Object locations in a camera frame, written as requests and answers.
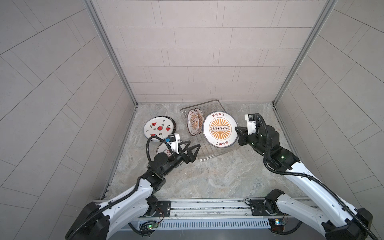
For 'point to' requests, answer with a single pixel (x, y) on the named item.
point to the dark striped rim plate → (174, 127)
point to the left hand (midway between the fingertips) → (198, 145)
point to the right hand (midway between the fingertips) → (234, 128)
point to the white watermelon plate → (159, 126)
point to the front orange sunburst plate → (193, 122)
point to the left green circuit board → (152, 226)
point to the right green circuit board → (279, 222)
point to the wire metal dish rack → (205, 151)
